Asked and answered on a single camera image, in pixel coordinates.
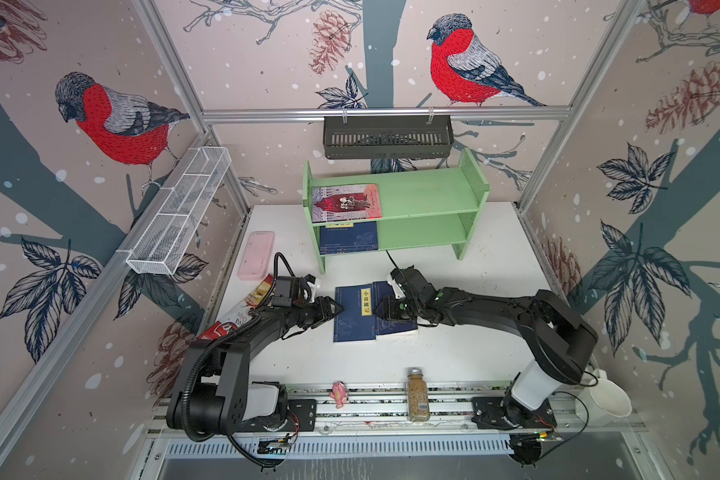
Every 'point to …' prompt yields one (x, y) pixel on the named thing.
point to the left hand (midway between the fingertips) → (337, 311)
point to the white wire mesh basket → (161, 245)
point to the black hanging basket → (387, 136)
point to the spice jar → (417, 402)
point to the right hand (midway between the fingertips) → (376, 315)
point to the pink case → (257, 256)
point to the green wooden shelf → (420, 208)
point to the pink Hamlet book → (345, 202)
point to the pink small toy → (339, 394)
